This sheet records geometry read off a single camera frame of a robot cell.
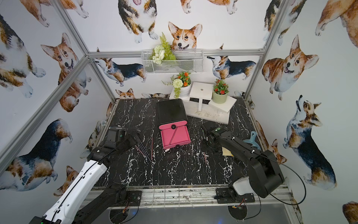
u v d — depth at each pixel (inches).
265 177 16.7
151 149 36.4
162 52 30.8
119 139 23.1
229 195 26.6
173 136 35.5
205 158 34.6
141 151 35.6
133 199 29.1
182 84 34.7
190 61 36.4
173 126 33.6
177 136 35.5
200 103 41.6
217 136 23.2
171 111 37.8
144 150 35.9
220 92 35.1
